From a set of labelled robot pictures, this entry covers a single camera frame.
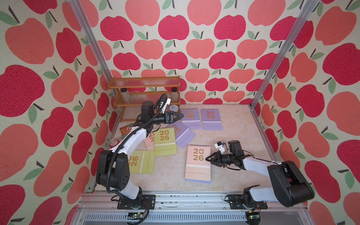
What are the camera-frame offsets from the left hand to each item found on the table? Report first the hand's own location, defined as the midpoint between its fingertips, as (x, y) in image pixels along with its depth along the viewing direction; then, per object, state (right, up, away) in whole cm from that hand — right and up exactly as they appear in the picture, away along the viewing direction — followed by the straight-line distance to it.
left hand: (181, 119), depth 76 cm
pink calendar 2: (-22, -16, +22) cm, 35 cm away
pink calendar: (+10, -29, +6) cm, 31 cm away
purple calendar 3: (+24, 0, +35) cm, 43 cm away
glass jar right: (-5, +18, +23) cm, 29 cm away
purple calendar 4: (+2, -12, +26) cm, 28 cm away
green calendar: (-12, -16, +20) cm, 28 cm away
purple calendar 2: (+8, 0, +36) cm, 37 cm away
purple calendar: (+12, -36, +5) cm, 39 cm away
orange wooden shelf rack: (-38, +19, +25) cm, 50 cm away
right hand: (+16, -27, +9) cm, 33 cm away
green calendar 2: (-26, -27, +12) cm, 39 cm away
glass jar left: (-40, +18, +22) cm, 49 cm away
